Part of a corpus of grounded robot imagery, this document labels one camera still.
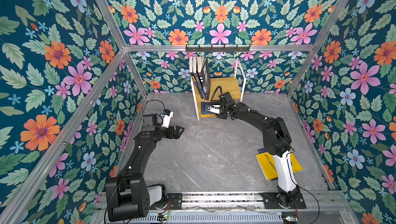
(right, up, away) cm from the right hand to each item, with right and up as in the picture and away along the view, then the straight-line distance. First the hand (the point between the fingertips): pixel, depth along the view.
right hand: (218, 106), depth 100 cm
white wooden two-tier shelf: (+9, +12, -3) cm, 15 cm away
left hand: (-24, -10, -17) cm, 31 cm away
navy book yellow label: (-10, -3, -3) cm, 11 cm away
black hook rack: (-1, +35, -8) cm, 36 cm away
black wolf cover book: (-9, +17, -19) cm, 27 cm away
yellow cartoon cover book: (+26, -32, -18) cm, 45 cm away
